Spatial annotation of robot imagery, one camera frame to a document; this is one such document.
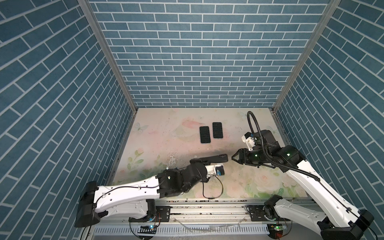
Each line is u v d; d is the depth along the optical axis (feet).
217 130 3.55
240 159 2.06
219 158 2.34
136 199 1.46
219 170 1.84
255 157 1.93
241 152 2.07
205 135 3.51
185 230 2.31
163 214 2.43
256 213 2.42
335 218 1.31
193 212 2.47
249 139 2.13
